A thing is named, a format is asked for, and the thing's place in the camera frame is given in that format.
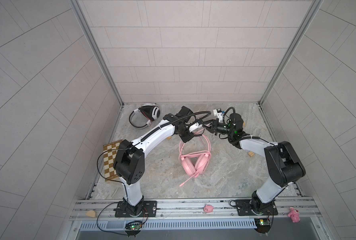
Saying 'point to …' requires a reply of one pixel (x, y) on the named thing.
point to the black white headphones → (143, 116)
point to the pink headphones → (195, 155)
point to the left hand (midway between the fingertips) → (193, 134)
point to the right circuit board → (263, 225)
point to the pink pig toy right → (294, 215)
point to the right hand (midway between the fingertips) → (201, 126)
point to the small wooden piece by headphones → (244, 123)
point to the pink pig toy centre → (208, 208)
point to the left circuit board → (133, 225)
